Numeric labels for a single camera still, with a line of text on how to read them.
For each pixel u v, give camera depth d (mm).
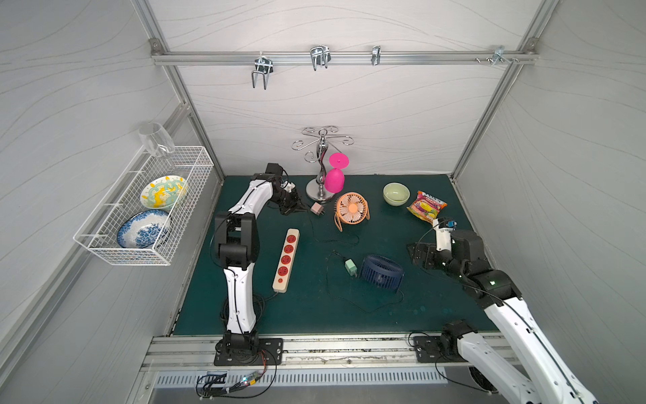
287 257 909
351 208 984
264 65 783
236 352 675
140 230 626
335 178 972
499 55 764
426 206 1043
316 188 1141
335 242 979
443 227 661
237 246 577
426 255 661
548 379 406
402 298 839
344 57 783
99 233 555
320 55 763
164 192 705
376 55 783
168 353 751
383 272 783
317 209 1053
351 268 877
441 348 728
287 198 875
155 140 638
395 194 1109
